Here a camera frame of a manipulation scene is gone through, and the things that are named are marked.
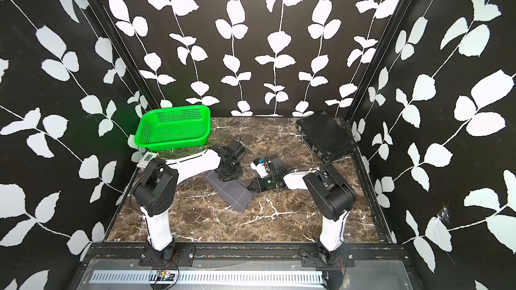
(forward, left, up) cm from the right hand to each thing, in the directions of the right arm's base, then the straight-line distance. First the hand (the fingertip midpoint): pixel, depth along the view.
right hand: (249, 184), depth 91 cm
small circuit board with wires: (-34, +29, -2) cm, 45 cm away
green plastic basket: (+36, +46, 0) cm, 58 cm away
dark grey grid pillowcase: (-5, +6, +2) cm, 8 cm away
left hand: (+5, +5, +1) cm, 7 cm away
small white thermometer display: (+15, +53, 0) cm, 55 cm away
